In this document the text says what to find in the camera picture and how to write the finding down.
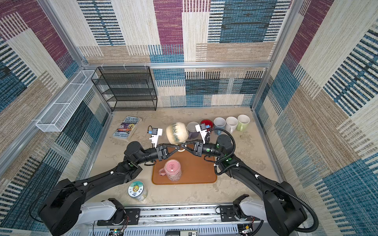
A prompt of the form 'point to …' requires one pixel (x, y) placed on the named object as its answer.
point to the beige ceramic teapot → (176, 133)
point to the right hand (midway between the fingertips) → (182, 148)
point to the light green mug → (243, 122)
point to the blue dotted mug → (219, 122)
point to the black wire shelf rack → (126, 88)
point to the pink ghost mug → (172, 169)
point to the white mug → (231, 123)
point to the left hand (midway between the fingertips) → (179, 147)
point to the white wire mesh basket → (55, 118)
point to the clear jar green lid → (138, 190)
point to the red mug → (207, 122)
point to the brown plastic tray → (195, 168)
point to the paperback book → (127, 128)
